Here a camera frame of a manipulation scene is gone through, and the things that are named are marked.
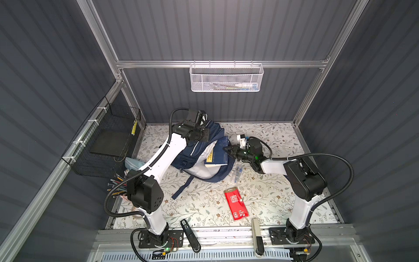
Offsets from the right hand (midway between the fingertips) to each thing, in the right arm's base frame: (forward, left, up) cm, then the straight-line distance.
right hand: (224, 149), depth 89 cm
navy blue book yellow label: (-3, +3, -2) cm, 4 cm away
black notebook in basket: (-6, +53, +16) cm, 56 cm away
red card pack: (-25, -6, -14) cm, 29 cm away
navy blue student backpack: (-7, +18, 0) cm, 19 cm away
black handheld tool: (-40, +16, -11) cm, 44 cm away
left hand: (+3, +9, +10) cm, 14 cm away
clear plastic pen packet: (-8, -7, -13) cm, 17 cm away
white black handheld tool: (-41, -14, -9) cm, 44 cm away
